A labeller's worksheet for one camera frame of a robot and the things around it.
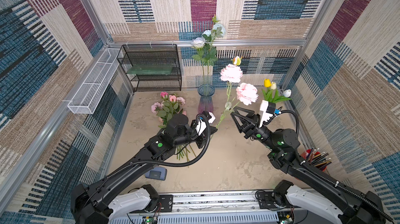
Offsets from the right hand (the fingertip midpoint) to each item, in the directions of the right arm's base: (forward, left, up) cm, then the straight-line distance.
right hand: (232, 112), depth 60 cm
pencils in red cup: (-9, -42, -26) cm, 50 cm away
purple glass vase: (+26, +10, -24) cm, 37 cm away
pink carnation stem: (+30, +42, -33) cm, 61 cm away
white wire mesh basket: (+25, +79, -18) cm, 85 cm away
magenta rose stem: (+26, +33, -29) cm, 51 cm away
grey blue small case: (-11, +34, -36) cm, 51 cm away
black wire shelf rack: (+54, +43, -8) cm, 69 cm away
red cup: (-8, -35, -22) cm, 42 cm away
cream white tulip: (+23, -25, -9) cm, 35 cm away
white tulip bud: (+18, -30, -9) cm, 36 cm away
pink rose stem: (+33, +32, -29) cm, 54 cm away
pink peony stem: (+35, +27, -33) cm, 55 cm away
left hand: (-2, +6, -9) cm, 11 cm away
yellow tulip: (+24, -22, -8) cm, 34 cm away
